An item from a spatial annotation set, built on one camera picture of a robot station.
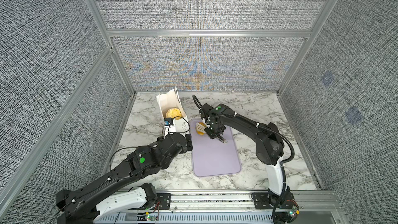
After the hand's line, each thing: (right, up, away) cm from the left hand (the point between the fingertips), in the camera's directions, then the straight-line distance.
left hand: (184, 137), depth 68 cm
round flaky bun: (-7, +10, +17) cm, 21 cm away
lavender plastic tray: (+14, -15, +20) cm, 29 cm away
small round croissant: (+7, +1, +24) cm, 26 cm away
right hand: (+15, -3, +22) cm, 26 cm away
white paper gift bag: (-9, +18, +17) cm, 26 cm away
